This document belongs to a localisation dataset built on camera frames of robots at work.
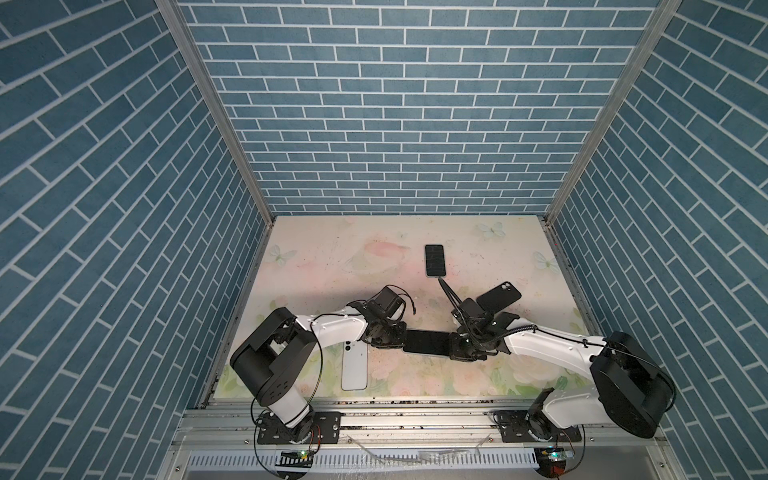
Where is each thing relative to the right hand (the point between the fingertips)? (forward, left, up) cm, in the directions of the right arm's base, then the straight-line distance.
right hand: (445, 352), depth 85 cm
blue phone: (+36, +3, -3) cm, 36 cm away
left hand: (+1, +11, 0) cm, 11 cm away
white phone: (-6, +26, -2) cm, 27 cm away
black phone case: (+21, -19, -2) cm, 28 cm away
